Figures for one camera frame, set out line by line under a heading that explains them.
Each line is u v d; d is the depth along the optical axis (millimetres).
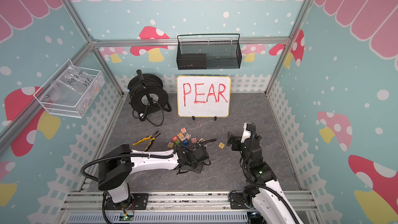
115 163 491
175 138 944
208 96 997
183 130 995
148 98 936
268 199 497
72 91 716
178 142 941
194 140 943
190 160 642
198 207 740
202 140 941
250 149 531
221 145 918
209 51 959
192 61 911
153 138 952
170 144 918
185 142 941
